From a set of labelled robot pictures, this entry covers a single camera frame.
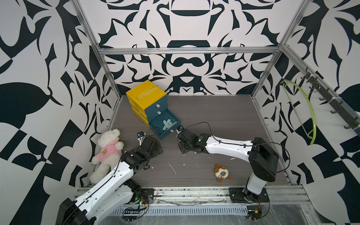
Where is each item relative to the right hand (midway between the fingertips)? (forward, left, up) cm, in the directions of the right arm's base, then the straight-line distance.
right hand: (181, 142), depth 86 cm
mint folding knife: (+18, +9, -6) cm, 21 cm away
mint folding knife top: (+17, +11, -5) cm, 21 cm away
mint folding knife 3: (+14, +8, -5) cm, 17 cm away
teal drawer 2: (+16, +17, -4) cm, 23 cm away
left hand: (-3, +17, +3) cm, 17 cm away
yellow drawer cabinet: (+26, +24, +14) cm, 38 cm away
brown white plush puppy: (-16, -23, -5) cm, 28 cm away
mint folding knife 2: (+14, +12, -6) cm, 19 cm away
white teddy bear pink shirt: (-9, +40, +1) cm, 41 cm away
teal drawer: (+17, +17, +13) cm, 27 cm away
